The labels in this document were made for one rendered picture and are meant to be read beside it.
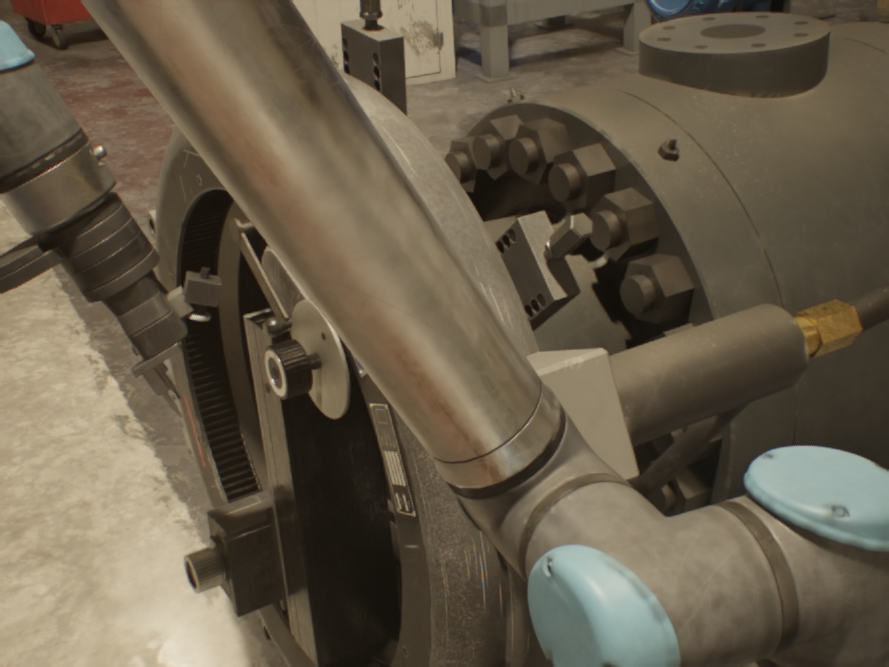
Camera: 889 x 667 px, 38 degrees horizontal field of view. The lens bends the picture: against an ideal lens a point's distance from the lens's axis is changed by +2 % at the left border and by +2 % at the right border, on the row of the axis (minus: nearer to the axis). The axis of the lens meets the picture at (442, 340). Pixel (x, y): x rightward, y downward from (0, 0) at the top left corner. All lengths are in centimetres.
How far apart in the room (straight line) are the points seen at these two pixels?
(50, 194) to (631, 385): 51
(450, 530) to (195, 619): 113
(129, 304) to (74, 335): 209
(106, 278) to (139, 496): 138
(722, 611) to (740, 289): 63
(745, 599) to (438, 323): 23
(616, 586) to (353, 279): 22
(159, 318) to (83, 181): 13
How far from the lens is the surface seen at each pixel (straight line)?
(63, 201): 114
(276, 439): 131
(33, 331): 333
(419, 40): 531
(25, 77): 114
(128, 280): 116
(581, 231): 101
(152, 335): 118
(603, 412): 98
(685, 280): 130
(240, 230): 125
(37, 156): 114
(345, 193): 68
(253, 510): 143
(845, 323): 117
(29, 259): 117
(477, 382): 75
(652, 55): 152
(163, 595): 223
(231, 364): 162
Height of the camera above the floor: 125
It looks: 25 degrees down
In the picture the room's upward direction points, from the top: 4 degrees counter-clockwise
